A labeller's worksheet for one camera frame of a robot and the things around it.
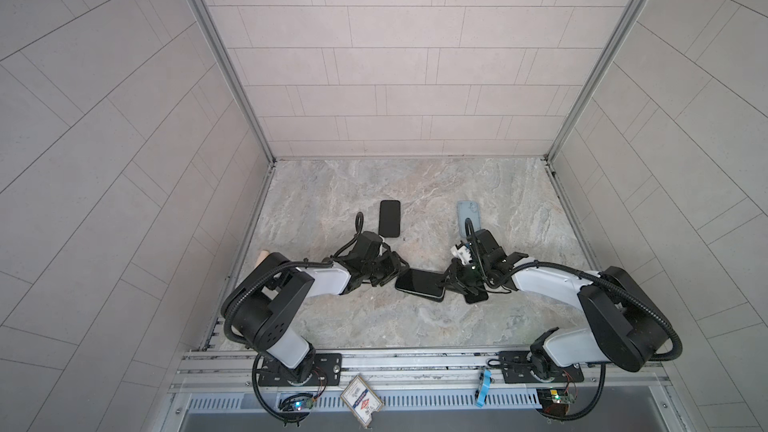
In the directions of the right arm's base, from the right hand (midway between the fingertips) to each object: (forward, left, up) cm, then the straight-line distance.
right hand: (437, 286), depth 82 cm
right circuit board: (-27, -24, -4) cm, 36 cm away
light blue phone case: (+27, -15, -3) cm, 31 cm away
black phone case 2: (+25, +12, -2) cm, 28 cm away
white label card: (-24, +20, 0) cm, 31 cm away
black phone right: (-4, -10, 0) cm, 11 cm away
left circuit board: (-24, +35, +1) cm, 42 cm away
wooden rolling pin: (+12, +50, +1) cm, 52 cm away
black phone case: (+3, +4, -3) cm, 6 cm away
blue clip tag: (-24, -8, 0) cm, 25 cm away
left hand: (+7, +6, -1) cm, 9 cm away
